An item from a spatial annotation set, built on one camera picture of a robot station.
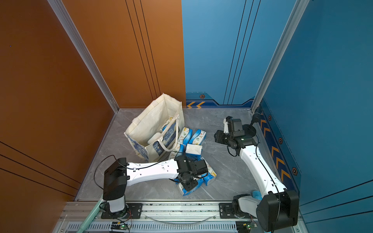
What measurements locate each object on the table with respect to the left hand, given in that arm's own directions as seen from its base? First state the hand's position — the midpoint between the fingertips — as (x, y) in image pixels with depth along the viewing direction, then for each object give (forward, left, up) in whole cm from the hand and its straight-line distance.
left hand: (191, 183), depth 77 cm
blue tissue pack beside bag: (+19, +6, +2) cm, 20 cm away
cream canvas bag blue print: (+31, +25, +14) cm, 43 cm away
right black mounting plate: (-12, -18, -4) cm, 22 cm away
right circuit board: (-18, -26, -6) cm, 32 cm away
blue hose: (-5, -34, 0) cm, 34 cm away
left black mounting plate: (-12, +30, -5) cm, 32 cm away
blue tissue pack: (+27, -4, +3) cm, 27 cm away
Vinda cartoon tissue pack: (+24, +23, +7) cm, 34 cm away
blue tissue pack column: (+39, +18, +3) cm, 43 cm away
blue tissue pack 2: (+29, +5, +3) cm, 29 cm away
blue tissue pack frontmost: (+1, -4, +3) cm, 5 cm away
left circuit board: (-18, +37, -9) cm, 42 cm away
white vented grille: (-19, +5, -6) cm, 20 cm away
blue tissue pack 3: (+2, -9, +3) cm, 10 cm away
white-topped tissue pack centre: (+15, -1, +7) cm, 17 cm away
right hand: (+23, -15, +12) cm, 30 cm away
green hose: (-16, +49, -4) cm, 52 cm away
